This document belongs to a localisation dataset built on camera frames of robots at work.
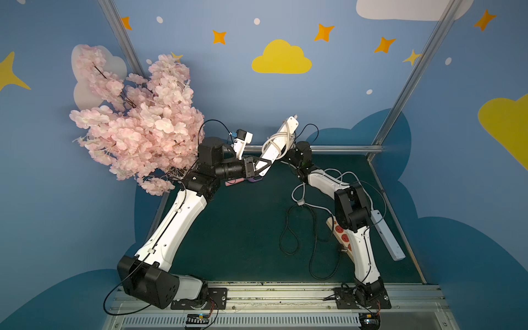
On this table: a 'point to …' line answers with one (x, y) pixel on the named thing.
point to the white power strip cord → (298, 190)
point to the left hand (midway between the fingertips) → (269, 160)
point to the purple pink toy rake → (236, 181)
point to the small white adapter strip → (387, 235)
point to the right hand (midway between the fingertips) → (278, 140)
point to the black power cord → (315, 234)
